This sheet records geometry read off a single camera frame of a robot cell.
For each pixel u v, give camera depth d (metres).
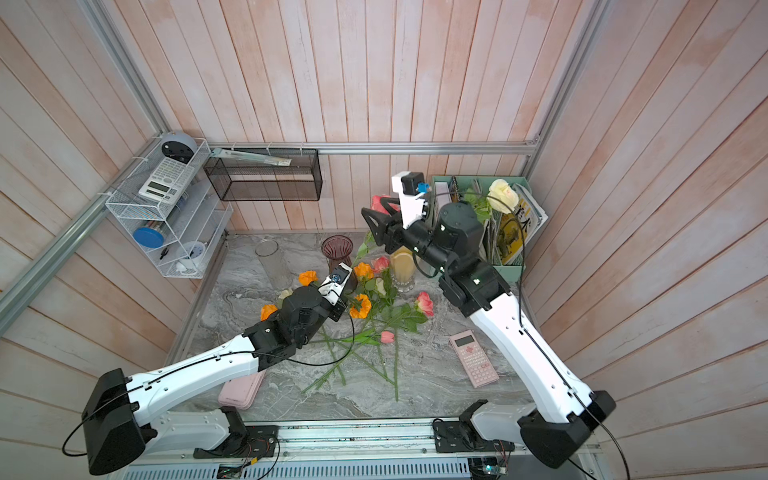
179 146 0.80
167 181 0.78
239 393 0.78
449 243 0.43
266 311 0.93
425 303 0.95
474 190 0.73
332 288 0.61
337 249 0.92
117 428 0.38
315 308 0.54
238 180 1.04
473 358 0.86
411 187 0.46
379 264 1.04
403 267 0.90
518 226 0.45
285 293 0.97
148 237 0.76
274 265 0.93
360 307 0.84
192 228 0.82
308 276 1.01
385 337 0.90
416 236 0.50
